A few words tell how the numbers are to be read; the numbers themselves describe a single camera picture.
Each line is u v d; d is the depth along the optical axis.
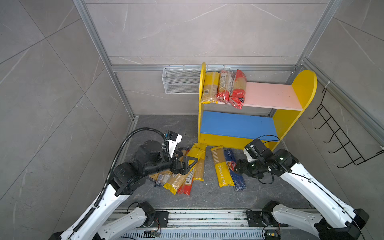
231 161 0.88
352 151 0.61
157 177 0.85
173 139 0.52
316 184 0.42
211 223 0.73
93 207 0.38
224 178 0.84
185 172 0.51
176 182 0.80
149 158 0.43
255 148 0.54
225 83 0.73
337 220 0.38
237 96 0.68
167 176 0.84
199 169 0.88
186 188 0.80
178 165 0.51
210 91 0.72
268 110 1.22
